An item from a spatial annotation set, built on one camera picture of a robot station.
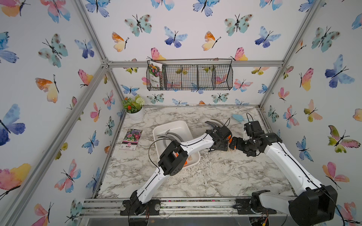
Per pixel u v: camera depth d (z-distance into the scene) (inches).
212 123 42.9
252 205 27.6
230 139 30.2
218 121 43.7
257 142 21.8
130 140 39.8
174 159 22.0
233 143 29.0
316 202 15.3
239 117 45.0
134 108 39.5
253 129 24.5
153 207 29.1
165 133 40.9
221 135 29.0
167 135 40.0
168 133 40.2
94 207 29.8
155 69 34.4
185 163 34.9
